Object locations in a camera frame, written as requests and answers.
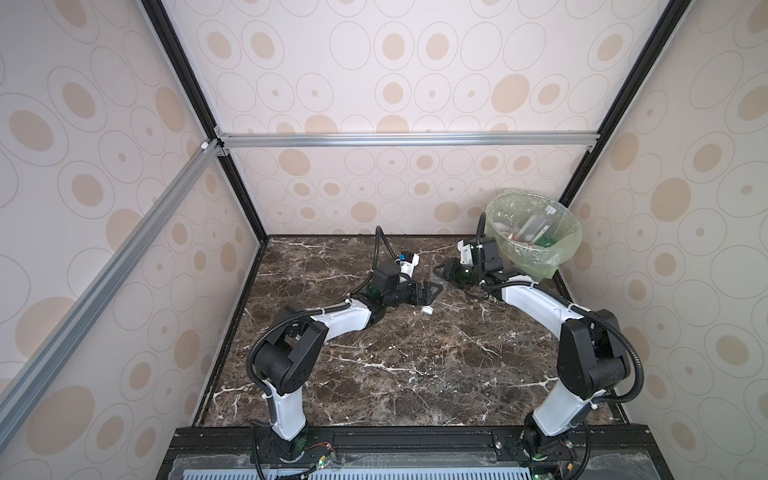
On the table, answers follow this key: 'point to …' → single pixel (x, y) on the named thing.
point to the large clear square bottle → (538, 227)
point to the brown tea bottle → (504, 228)
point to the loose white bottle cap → (427, 309)
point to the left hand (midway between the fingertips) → (442, 284)
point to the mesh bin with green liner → (514, 208)
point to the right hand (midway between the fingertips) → (437, 269)
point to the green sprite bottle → (546, 241)
